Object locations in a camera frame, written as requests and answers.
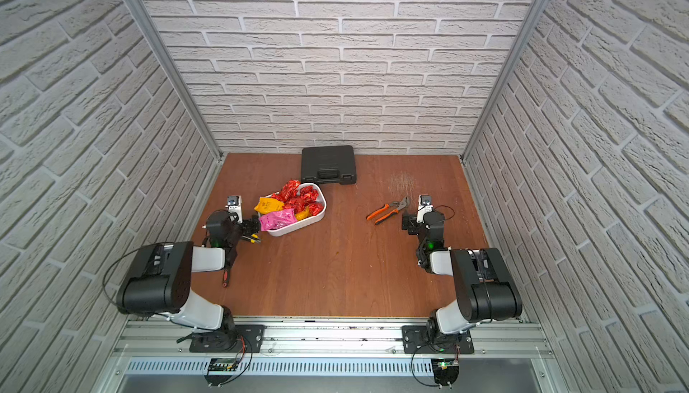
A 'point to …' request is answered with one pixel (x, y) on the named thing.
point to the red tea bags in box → (307, 197)
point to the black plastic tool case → (328, 164)
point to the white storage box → (300, 223)
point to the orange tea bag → (268, 205)
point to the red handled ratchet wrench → (225, 278)
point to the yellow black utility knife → (253, 239)
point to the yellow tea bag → (303, 214)
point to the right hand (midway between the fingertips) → (423, 210)
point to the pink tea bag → (277, 219)
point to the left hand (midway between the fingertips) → (245, 207)
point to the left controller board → (221, 371)
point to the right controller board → (445, 371)
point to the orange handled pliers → (398, 205)
